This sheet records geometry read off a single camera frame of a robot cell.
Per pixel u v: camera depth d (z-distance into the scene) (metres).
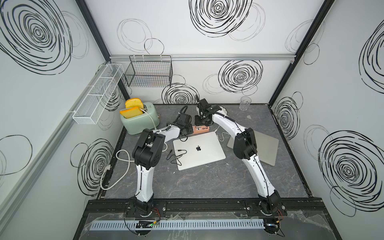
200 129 1.02
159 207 0.74
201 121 0.89
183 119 0.81
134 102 0.92
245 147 0.64
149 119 0.93
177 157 0.86
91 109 0.72
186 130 0.80
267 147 0.97
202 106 0.83
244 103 1.17
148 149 0.56
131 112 0.87
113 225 0.77
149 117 0.94
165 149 0.95
